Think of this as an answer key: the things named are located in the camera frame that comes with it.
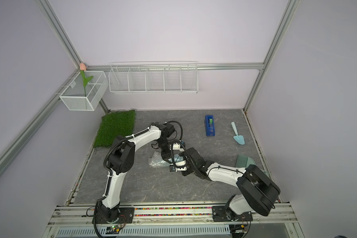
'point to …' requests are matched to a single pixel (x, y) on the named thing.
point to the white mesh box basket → (77, 97)
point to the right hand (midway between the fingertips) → (181, 156)
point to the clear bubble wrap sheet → (156, 160)
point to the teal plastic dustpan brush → (244, 161)
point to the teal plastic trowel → (239, 138)
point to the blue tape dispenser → (209, 125)
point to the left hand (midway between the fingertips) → (171, 159)
